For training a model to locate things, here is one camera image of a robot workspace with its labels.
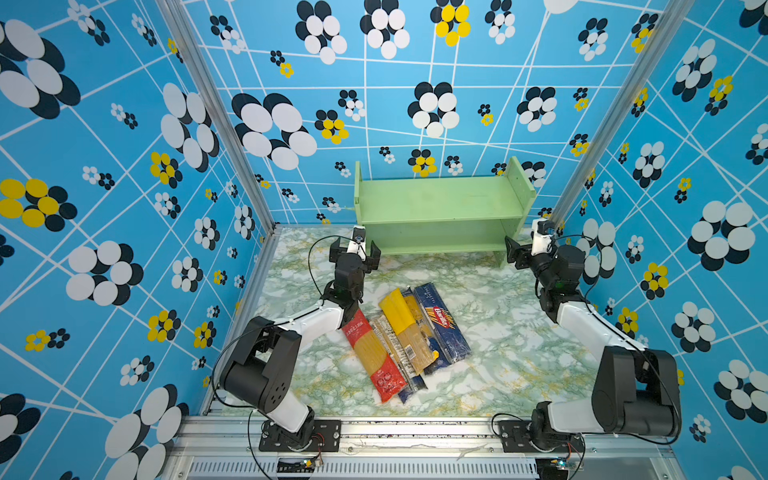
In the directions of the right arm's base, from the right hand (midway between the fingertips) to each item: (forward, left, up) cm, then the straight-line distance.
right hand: (523, 235), depth 84 cm
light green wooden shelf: (+6, +23, +3) cm, 24 cm away
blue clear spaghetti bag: (-15, +29, -22) cm, 39 cm away
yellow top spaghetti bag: (-14, +36, -19) cm, 44 cm away
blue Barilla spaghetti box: (-23, +21, -21) cm, 37 cm away
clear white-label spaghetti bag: (-24, +37, -21) cm, 49 cm away
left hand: (0, +48, -1) cm, 48 cm away
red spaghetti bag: (-14, +36, -19) cm, 43 cm away
